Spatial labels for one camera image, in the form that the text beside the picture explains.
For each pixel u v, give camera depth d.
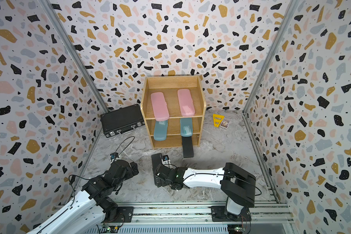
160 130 0.88
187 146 0.97
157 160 0.94
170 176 0.63
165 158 0.75
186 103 0.81
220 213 0.73
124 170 0.61
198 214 0.76
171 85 0.88
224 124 1.13
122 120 1.16
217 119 1.17
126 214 0.74
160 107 0.78
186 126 0.88
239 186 0.43
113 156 0.69
